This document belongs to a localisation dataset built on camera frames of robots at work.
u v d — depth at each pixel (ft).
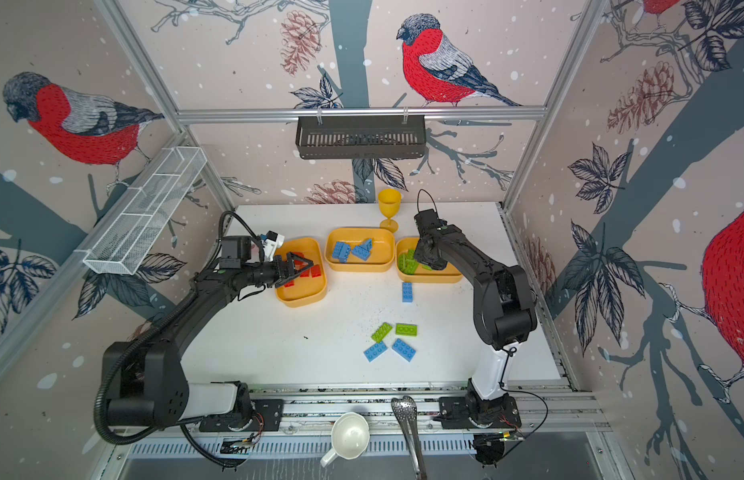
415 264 3.36
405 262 3.30
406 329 2.88
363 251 3.42
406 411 2.28
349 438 2.30
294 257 2.49
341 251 3.40
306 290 3.12
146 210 2.58
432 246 2.29
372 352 2.73
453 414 2.39
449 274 3.22
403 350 2.73
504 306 1.63
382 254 3.43
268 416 2.40
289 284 3.23
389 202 3.40
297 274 2.44
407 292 3.12
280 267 2.40
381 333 2.82
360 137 3.50
